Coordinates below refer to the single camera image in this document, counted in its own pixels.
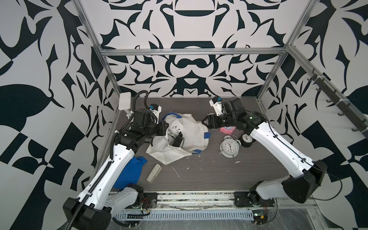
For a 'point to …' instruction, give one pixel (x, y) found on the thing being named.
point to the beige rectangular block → (154, 173)
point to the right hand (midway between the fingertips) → (206, 118)
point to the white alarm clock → (229, 147)
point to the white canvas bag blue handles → (196, 140)
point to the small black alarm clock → (178, 140)
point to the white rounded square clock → (176, 127)
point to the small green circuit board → (260, 216)
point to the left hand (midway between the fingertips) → (167, 122)
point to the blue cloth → (131, 173)
